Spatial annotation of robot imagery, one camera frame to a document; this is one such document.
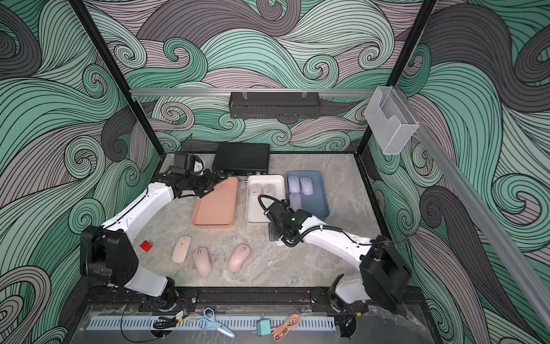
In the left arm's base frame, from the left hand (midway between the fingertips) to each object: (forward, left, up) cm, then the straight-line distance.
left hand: (221, 179), depth 84 cm
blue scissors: (-45, 0, -19) cm, 49 cm away
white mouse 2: (+7, -19, -16) cm, 26 cm away
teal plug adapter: (-47, -18, -17) cm, 53 cm away
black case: (+30, -3, -19) cm, 35 cm away
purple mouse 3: (0, -31, -16) cm, 35 cm away
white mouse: (+7, -13, -17) cm, 22 cm away
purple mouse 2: (+10, -38, -17) cm, 43 cm away
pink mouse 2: (-26, +6, -18) cm, 33 cm away
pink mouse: (-22, +16, -18) cm, 32 cm away
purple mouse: (+11, -31, -17) cm, 37 cm away
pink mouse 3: (-23, -8, -18) cm, 31 cm away
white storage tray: (-5, -13, -18) cm, 22 cm away
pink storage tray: (-3, +4, -18) cm, 18 cm away
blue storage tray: (0, -41, -18) cm, 45 cm away
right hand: (-17, -24, -13) cm, 32 cm away
